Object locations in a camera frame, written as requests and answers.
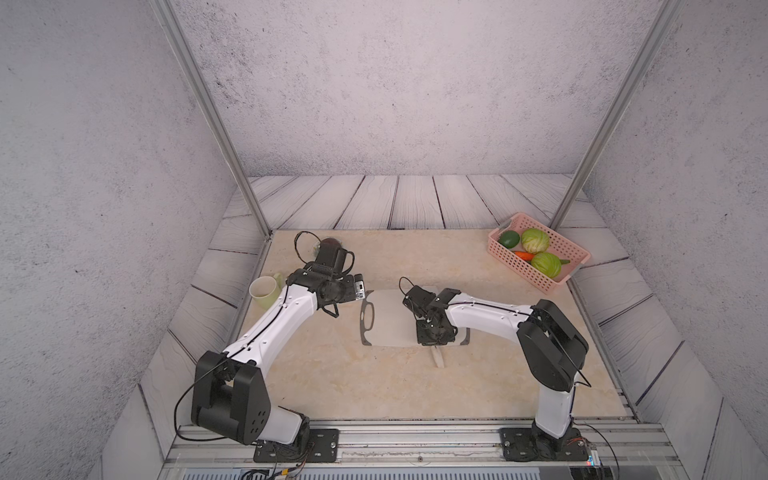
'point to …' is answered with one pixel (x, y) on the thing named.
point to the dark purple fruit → (330, 243)
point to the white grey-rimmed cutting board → (387, 321)
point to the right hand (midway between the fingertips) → (428, 341)
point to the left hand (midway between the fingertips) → (353, 290)
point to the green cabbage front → (547, 263)
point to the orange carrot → (525, 255)
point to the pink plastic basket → (561, 247)
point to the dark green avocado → (509, 239)
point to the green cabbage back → (534, 240)
